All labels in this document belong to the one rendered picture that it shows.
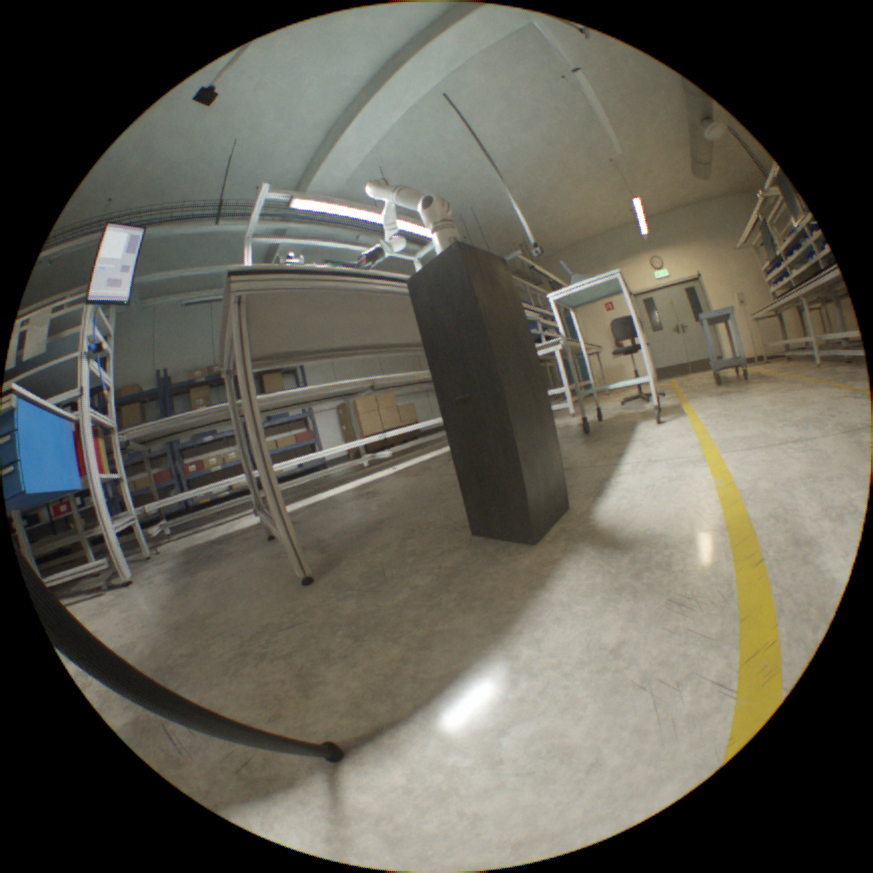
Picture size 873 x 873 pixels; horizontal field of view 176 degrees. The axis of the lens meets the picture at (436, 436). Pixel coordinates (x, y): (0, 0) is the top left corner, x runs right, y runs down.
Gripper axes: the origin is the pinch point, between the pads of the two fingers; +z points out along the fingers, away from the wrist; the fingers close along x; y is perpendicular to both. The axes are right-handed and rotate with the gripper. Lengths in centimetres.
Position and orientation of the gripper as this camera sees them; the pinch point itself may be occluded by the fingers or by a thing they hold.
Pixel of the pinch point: (359, 265)
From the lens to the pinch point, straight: 126.2
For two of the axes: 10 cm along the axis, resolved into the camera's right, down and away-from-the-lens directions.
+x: -6.1, -6.2, -4.9
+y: -6.9, 1.3, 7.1
